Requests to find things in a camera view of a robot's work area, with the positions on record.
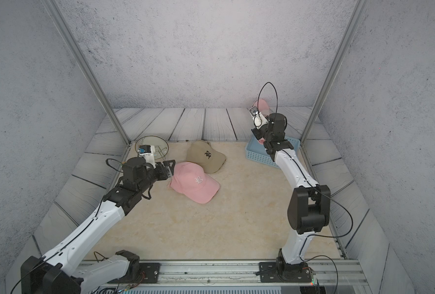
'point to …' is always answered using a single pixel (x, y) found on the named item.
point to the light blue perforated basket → (257, 152)
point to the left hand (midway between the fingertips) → (171, 161)
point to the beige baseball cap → (202, 153)
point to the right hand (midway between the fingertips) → (257, 116)
